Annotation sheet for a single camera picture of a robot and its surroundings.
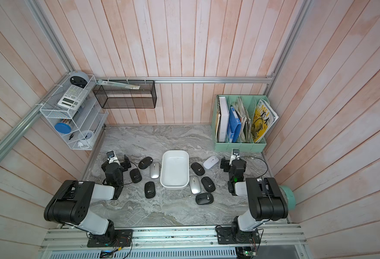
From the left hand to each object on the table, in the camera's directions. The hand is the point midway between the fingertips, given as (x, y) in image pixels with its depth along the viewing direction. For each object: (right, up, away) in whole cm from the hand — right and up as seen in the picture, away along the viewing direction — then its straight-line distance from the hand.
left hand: (118, 158), depth 93 cm
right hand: (+68, +1, +2) cm, 68 cm away
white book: (+62, +23, -2) cm, 66 cm away
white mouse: (+55, -3, +5) cm, 56 cm away
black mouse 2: (+11, -10, -2) cm, 15 cm away
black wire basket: (-10, +39, +13) cm, 43 cm away
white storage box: (+33, -9, +5) cm, 34 cm away
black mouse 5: (+52, -14, -4) cm, 54 cm away
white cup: (-20, +12, 0) cm, 23 cm away
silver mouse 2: (+45, -15, -4) cm, 47 cm away
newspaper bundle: (+77, +15, +8) cm, 79 cm away
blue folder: (+69, +19, +2) cm, 71 cm away
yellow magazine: (+88, +24, +5) cm, 92 cm away
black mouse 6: (+50, -20, -9) cm, 54 cm away
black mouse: (+15, -3, +5) cm, 16 cm away
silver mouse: (+21, -7, +3) cm, 23 cm away
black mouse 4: (+47, -7, +2) cm, 47 cm away
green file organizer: (+82, +36, +11) cm, 90 cm away
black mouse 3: (+20, -17, -6) cm, 27 cm away
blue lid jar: (-20, +17, -16) cm, 31 cm away
